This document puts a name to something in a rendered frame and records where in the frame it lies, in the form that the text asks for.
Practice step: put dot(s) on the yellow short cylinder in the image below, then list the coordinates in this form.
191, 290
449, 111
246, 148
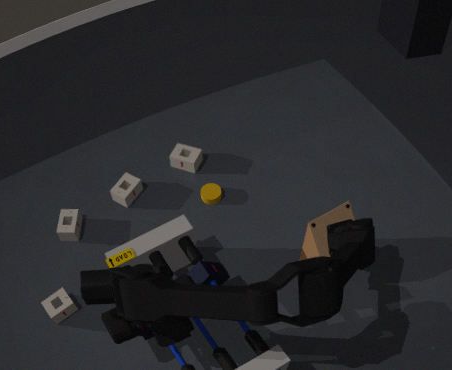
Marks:
211, 193

